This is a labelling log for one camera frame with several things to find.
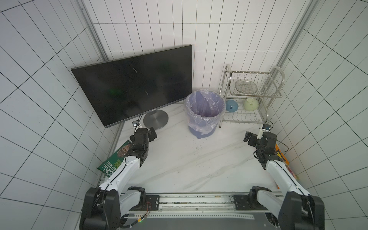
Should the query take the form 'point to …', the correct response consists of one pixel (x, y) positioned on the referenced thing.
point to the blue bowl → (231, 106)
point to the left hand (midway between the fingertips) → (144, 132)
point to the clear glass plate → (246, 86)
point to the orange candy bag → (279, 152)
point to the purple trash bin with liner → (204, 109)
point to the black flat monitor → (120, 88)
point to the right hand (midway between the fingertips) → (249, 132)
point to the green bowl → (250, 104)
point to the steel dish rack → (245, 94)
